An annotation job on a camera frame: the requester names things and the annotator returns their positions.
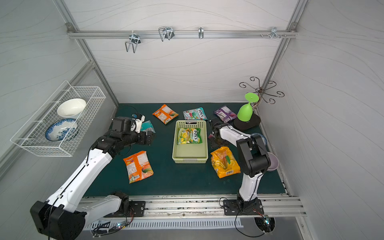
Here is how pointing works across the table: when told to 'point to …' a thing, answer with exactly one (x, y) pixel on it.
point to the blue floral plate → (61, 129)
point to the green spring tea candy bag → (189, 135)
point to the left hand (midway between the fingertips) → (147, 133)
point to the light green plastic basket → (190, 144)
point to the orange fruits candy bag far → (165, 114)
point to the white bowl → (71, 108)
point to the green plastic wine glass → (245, 113)
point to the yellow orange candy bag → (224, 162)
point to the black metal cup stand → (260, 92)
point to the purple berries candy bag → (210, 135)
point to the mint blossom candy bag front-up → (198, 113)
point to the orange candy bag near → (139, 166)
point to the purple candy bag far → (225, 114)
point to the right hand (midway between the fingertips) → (219, 142)
